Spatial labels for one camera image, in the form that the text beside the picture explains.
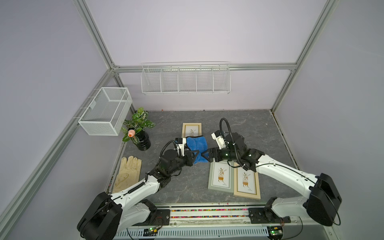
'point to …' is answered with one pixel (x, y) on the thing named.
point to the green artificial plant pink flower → (137, 123)
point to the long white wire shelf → (187, 77)
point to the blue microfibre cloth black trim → (197, 143)
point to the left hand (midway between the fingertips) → (199, 152)
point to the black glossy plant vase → (145, 143)
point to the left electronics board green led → (150, 232)
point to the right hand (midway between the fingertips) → (205, 152)
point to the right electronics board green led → (275, 232)
